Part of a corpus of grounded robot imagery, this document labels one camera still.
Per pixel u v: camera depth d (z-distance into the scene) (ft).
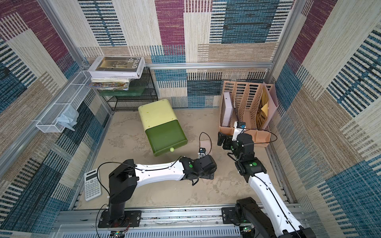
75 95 2.72
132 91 3.20
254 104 3.51
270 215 1.45
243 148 1.80
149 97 3.77
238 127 2.13
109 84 2.71
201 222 2.39
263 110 2.77
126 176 1.72
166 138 2.84
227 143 2.24
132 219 2.40
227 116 3.24
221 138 2.29
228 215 2.42
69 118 2.20
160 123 2.73
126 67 2.73
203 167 2.03
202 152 2.45
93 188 2.70
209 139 3.38
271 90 3.24
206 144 3.20
